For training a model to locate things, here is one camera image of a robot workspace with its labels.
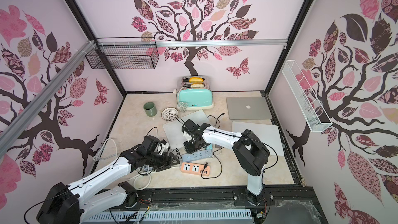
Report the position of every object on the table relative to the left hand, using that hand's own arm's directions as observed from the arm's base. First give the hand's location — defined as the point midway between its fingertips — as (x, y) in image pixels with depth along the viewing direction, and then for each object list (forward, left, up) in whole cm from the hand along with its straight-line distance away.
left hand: (174, 168), depth 77 cm
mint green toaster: (+44, -11, +5) cm, 46 cm away
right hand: (+10, -8, -2) cm, 13 cm away
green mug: (+40, +21, -1) cm, 46 cm away
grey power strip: (+8, -14, -3) cm, 17 cm away
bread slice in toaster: (+54, -11, +13) cm, 57 cm away
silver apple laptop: (+44, -47, -5) cm, 65 cm away
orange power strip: (+1, -11, -4) cm, 11 cm away
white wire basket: (+19, -71, +19) cm, 76 cm away
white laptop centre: (+24, +4, -7) cm, 25 cm away
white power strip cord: (+7, +35, -4) cm, 36 cm away
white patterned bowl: (+38, +9, -4) cm, 40 cm away
